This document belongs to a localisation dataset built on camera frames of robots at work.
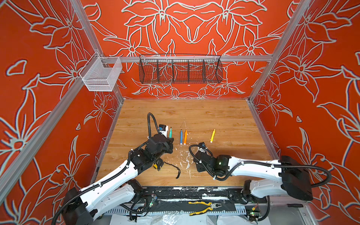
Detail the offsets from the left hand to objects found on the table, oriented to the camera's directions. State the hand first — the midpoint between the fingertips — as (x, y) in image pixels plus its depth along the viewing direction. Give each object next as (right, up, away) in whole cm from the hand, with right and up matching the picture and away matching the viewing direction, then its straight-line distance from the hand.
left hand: (172, 138), depth 76 cm
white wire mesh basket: (-50, +41, +19) cm, 68 cm away
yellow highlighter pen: (+27, -2, +19) cm, 34 cm away
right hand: (+13, -16, +4) cm, 21 cm away
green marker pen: (-1, +3, -2) cm, 4 cm away
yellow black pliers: (+20, -33, -6) cm, 40 cm away
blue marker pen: (+5, -3, +19) cm, 20 cm away
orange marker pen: (+8, -3, +19) cm, 21 cm away
